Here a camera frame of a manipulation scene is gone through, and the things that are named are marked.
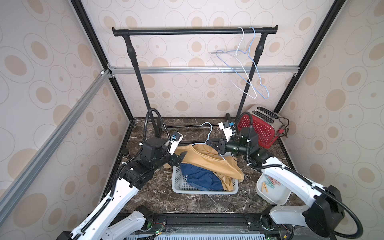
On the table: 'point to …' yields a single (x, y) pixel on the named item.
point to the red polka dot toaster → (266, 123)
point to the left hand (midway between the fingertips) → (183, 146)
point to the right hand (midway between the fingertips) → (212, 140)
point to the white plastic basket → (180, 185)
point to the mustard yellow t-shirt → (208, 158)
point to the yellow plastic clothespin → (263, 186)
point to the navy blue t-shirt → (201, 179)
